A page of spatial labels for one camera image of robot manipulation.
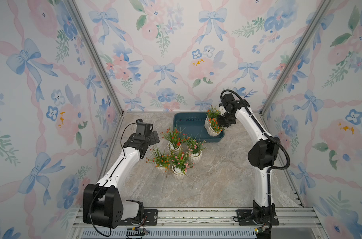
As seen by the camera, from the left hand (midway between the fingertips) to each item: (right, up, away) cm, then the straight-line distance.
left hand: (149, 136), depth 86 cm
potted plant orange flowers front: (+37, +6, +4) cm, 38 cm away
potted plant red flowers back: (+15, -2, +2) cm, 15 cm away
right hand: (+44, +8, +12) cm, 46 cm away
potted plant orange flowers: (+40, +17, +17) cm, 47 cm away
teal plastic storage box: (+27, +7, +26) cm, 38 cm away
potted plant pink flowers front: (+18, -14, -9) cm, 25 cm away
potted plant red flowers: (+9, -13, -7) cm, 17 cm away
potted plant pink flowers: (+26, -6, -2) cm, 27 cm away
